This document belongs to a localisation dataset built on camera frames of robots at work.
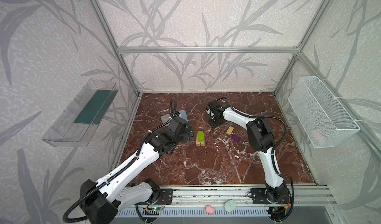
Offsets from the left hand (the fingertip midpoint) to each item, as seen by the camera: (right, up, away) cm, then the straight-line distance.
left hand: (188, 127), depth 78 cm
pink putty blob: (+11, -37, -9) cm, 39 cm away
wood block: (+5, -11, +13) cm, 18 cm away
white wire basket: (+60, +5, -15) cm, 62 cm away
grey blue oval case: (-6, +6, +27) cm, 28 cm away
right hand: (+16, +2, +25) cm, 30 cm away
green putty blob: (+21, -36, -8) cm, 42 cm away
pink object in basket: (+66, -3, -3) cm, 66 cm away
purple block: (+29, -9, +15) cm, 33 cm away
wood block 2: (+8, -11, +12) cm, 18 cm away
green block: (+7, -7, +12) cm, 15 cm away
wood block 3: (+26, -5, +21) cm, 34 cm away
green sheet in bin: (-39, +11, -13) cm, 42 cm away
